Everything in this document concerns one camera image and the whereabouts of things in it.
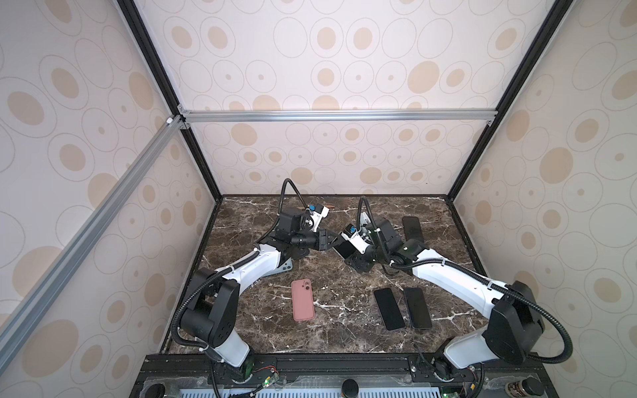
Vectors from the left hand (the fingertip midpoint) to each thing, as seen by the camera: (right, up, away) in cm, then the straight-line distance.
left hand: (345, 237), depth 78 cm
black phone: (-1, -3, -2) cm, 4 cm away
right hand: (+3, -5, +6) cm, 8 cm away
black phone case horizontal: (+31, +2, +29) cm, 43 cm away
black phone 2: (+16, -25, +7) cm, 31 cm away
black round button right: (+46, -37, -15) cm, 61 cm away
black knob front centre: (0, -37, -16) cm, 40 cm away
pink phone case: (-15, -23, +10) cm, 29 cm away
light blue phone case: (-22, -13, +18) cm, 31 cm away
